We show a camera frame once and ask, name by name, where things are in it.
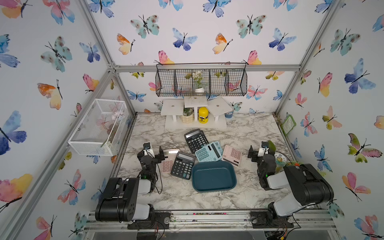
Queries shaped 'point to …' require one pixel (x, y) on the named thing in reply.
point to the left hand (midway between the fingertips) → (153, 146)
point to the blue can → (229, 115)
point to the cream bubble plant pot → (188, 116)
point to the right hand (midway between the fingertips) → (261, 145)
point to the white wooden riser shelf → (173, 109)
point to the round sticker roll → (280, 157)
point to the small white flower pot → (199, 86)
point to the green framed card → (288, 124)
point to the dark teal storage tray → (213, 176)
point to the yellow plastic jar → (203, 115)
